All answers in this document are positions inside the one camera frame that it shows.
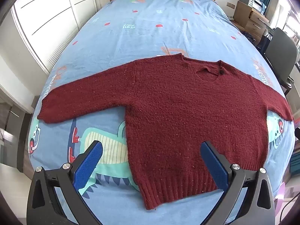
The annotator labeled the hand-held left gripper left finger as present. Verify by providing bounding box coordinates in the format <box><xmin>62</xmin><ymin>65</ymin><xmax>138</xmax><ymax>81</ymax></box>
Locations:
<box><xmin>27</xmin><ymin>140</ymin><xmax>104</xmax><ymax>225</ymax></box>

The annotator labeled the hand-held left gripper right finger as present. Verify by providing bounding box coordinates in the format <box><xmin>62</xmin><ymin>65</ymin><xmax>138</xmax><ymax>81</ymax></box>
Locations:
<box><xmin>200</xmin><ymin>141</ymin><xmax>276</xmax><ymax>225</ymax></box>

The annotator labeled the dark red knit sweater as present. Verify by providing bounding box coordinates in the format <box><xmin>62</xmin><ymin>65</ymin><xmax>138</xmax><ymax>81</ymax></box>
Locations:
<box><xmin>37</xmin><ymin>53</ymin><xmax>294</xmax><ymax>210</ymax></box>

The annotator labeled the dark blue garment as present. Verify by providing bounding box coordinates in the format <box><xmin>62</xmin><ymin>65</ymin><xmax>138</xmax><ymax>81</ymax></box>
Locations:
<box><xmin>258</xmin><ymin>34</ymin><xmax>273</xmax><ymax>54</ymax></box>

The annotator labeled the grey chair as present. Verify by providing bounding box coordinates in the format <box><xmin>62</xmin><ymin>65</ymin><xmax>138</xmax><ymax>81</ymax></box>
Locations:
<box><xmin>264</xmin><ymin>27</ymin><xmax>300</xmax><ymax>96</ymax></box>

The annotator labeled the blue printed bed sheet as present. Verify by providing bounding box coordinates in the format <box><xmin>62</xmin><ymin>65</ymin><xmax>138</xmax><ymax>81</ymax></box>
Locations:
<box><xmin>28</xmin><ymin>0</ymin><xmax>296</xmax><ymax>225</ymax></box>

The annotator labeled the wooden dresser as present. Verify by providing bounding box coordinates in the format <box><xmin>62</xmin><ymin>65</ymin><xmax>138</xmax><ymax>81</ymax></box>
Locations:
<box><xmin>234</xmin><ymin>0</ymin><xmax>270</xmax><ymax>43</ymax></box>

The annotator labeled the white wardrobe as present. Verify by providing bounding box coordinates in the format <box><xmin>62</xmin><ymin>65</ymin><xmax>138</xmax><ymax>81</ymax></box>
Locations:
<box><xmin>10</xmin><ymin>0</ymin><xmax>98</xmax><ymax>73</ymax></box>

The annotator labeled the white printer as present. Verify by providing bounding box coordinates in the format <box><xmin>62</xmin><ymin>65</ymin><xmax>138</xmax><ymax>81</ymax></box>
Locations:
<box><xmin>239</xmin><ymin>0</ymin><xmax>268</xmax><ymax>13</ymax></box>

